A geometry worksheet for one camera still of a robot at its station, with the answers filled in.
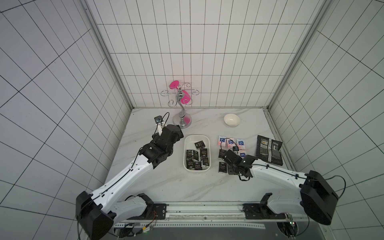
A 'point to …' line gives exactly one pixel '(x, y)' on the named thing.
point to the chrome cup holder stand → (182, 120)
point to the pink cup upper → (174, 84)
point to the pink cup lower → (186, 98)
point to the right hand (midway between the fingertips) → (229, 168)
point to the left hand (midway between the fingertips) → (169, 132)
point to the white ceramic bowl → (231, 119)
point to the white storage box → (189, 141)
